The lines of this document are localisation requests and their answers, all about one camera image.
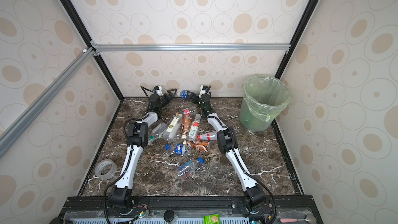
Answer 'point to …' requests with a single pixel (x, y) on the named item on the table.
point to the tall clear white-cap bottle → (173, 129)
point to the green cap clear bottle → (158, 130)
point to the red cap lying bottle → (207, 136)
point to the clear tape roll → (99, 166)
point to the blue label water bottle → (184, 94)
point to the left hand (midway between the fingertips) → (178, 87)
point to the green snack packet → (211, 219)
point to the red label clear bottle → (187, 111)
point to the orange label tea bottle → (187, 122)
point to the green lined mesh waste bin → (264, 99)
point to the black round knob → (169, 215)
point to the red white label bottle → (194, 127)
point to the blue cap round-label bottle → (179, 149)
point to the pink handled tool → (310, 219)
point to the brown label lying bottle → (200, 145)
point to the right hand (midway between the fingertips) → (191, 92)
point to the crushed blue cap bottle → (186, 169)
